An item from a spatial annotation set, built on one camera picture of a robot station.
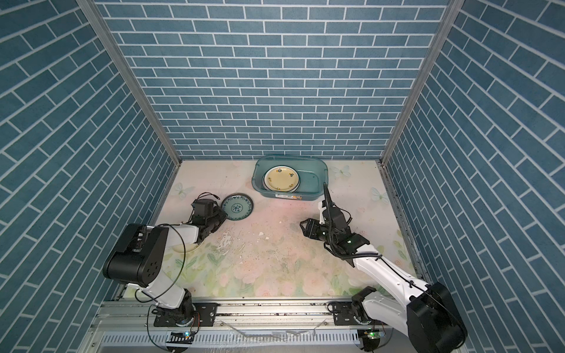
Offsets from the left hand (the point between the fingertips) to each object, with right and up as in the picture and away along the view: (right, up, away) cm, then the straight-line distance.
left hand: (231, 212), depth 98 cm
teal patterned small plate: (+2, +2, +4) cm, 5 cm away
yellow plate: (+22, +15, +13) cm, 29 cm away
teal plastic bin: (+39, +18, +18) cm, 47 cm away
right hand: (+33, -3, -15) cm, 36 cm away
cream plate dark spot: (-15, -13, -9) cm, 22 cm away
